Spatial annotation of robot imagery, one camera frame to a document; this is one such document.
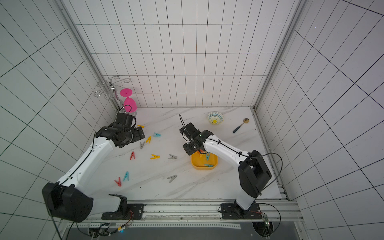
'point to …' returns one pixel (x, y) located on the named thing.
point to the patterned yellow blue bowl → (215, 117)
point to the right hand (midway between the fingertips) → (184, 148)
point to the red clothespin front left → (119, 182)
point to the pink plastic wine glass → (127, 92)
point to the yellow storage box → (206, 161)
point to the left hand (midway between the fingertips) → (134, 139)
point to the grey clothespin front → (172, 177)
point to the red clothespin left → (132, 154)
